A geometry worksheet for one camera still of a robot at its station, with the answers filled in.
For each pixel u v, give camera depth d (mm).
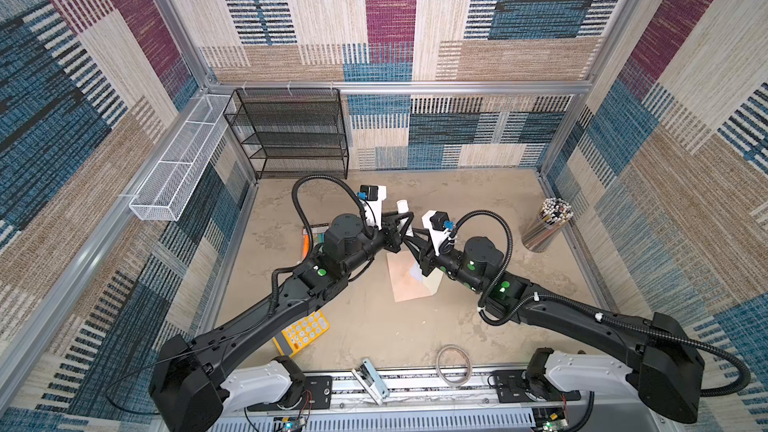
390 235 604
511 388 729
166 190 923
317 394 732
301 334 812
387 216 634
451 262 625
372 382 734
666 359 405
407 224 674
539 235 932
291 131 1091
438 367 760
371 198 597
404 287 912
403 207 676
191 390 373
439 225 589
